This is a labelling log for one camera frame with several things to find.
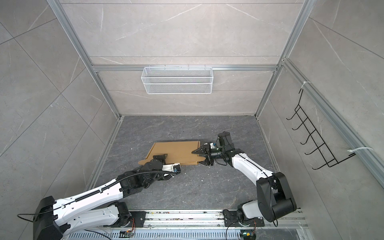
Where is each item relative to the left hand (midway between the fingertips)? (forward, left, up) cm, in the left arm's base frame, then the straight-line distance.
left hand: (167, 157), depth 77 cm
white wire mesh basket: (+51, -4, +13) cm, 52 cm away
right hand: (-1, -15, +1) cm, 15 cm away
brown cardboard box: (+1, -6, +2) cm, 7 cm away
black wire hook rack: (-12, -69, +16) cm, 71 cm away
